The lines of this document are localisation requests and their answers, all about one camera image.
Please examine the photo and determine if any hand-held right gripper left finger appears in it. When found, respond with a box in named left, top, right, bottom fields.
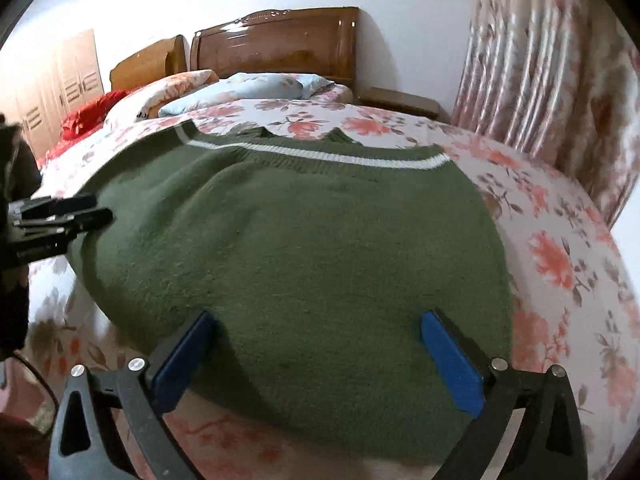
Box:
left=48, top=310, right=218, bottom=480

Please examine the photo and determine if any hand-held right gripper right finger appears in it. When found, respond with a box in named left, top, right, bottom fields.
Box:
left=420, top=308, right=588, bottom=480

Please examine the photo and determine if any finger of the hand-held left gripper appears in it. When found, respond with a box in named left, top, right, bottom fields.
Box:
left=9, top=193, right=99, bottom=221
left=14, top=208, right=115, bottom=243

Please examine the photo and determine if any green knitted sweater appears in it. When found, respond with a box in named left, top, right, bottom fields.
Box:
left=65, top=120, right=516, bottom=466

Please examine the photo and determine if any person's left forearm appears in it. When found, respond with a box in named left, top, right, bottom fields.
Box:
left=0, top=280, right=32, bottom=361

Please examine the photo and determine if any person's dark clothing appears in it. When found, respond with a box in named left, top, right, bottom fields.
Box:
left=20, top=135, right=44, bottom=198

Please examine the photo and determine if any red blanket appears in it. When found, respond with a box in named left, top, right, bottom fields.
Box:
left=35, top=89, right=143, bottom=161

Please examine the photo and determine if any wooden wardrobe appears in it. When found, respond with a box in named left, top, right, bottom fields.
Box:
left=0, top=29, right=105, bottom=161

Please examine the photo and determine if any orange floral quilt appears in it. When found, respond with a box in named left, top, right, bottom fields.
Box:
left=104, top=69, right=221, bottom=123

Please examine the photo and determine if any pink floral bed sheet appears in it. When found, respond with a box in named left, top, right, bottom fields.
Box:
left=25, top=82, right=640, bottom=480

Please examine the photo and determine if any small wooden headboard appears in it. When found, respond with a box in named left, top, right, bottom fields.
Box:
left=109, top=35, right=188, bottom=92

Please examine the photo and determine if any red patterned rug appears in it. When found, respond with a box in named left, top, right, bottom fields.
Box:
left=0, top=410, right=53, bottom=480

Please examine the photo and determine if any light blue floral pillow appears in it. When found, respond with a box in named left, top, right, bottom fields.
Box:
left=157, top=72, right=335, bottom=117

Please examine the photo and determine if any large carved wooden headboard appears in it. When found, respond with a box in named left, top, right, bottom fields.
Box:
left=190, top=6, right=361, bottom=103

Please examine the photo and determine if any wooden nightstand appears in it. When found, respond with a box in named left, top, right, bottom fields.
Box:
left=356, top=86, right=441, bottom=122

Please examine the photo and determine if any pink floral curtain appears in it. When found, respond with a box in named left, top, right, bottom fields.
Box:
left=450, top=0, right=640, bottom=231

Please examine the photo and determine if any black cable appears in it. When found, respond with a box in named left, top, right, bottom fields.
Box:
left=0, top=350, right=61, bottom=433

